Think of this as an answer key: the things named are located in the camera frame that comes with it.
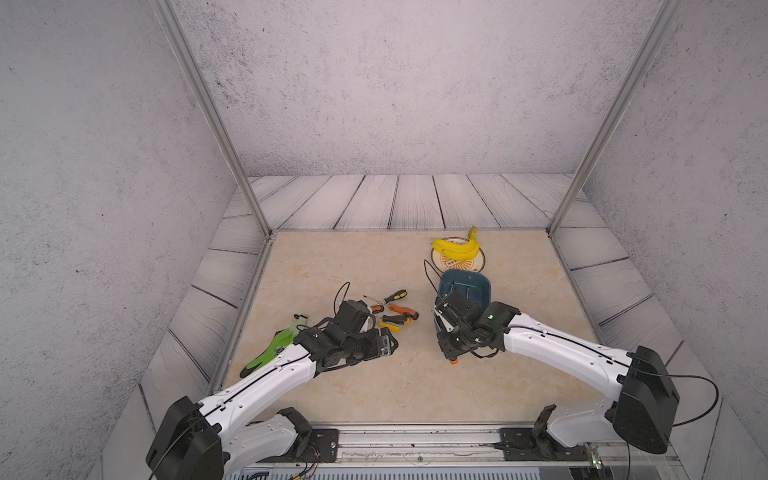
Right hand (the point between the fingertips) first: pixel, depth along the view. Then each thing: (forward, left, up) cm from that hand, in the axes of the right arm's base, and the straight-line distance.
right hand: (446, 345), depth 79 cm
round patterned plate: (+37, -4, -10) cm, 38 cm away
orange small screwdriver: (+15, +19, -8) cm, 26 cm away
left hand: (-2, +14, +1) cm, 14 cm away
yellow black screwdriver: (+12, +13, -9) cm, 20 cm away
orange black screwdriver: (+15, +11, -9) cm, 21 cm away
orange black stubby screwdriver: (-4, -2, -1) cm, 4 cm away
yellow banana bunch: (+37, -9, -6) cm, 39 cm away
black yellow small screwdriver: (+20, +14, -8) cm, 26 cm away
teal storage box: (+27, -13, -10) cm, 31 cm away
